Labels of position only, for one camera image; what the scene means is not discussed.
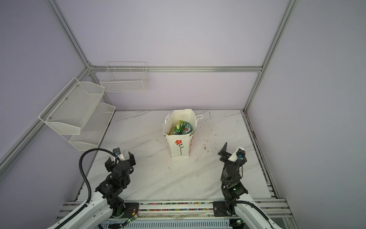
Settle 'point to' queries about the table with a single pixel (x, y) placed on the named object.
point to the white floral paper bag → (180, 145)
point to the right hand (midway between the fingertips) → (232, 146)
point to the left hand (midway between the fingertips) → (119, 156)
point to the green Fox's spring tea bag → (182, 128)
